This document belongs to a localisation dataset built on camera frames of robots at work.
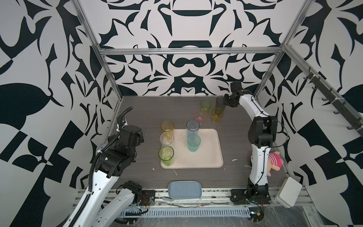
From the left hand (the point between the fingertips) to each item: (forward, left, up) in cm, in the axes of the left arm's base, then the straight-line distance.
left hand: (124, 130), depth 68 cm
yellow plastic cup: (+27, -54, -24) cm, 65 cm away
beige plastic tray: (-3, -44, -27) cm, 52 cm away
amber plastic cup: (+11, -19, -13) cm, 26 cm away
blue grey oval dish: (-22, -28, -24) cm, 43 cm away
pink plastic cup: (+25, -42, -24) cm, 54 cm away
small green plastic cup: (+34, -47, -22) cm, 62 cm away
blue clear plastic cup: (+9, -34, -13) cm, 38 cm away
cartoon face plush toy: (-10, -80, -21) cm, 83 cm away
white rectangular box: (-25, -81, -24) cm, 88 cm away
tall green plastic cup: (-3, -18, -24) cm, 30 cm away
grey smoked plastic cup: (+30, -55, -17) cm, 65 cm away
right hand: (+33, -60, -14) cm, 70 cm away
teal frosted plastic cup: (+6, -35, -25) cm, 43 cm away
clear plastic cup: (+5, -18, -19) cm, 27 cm away
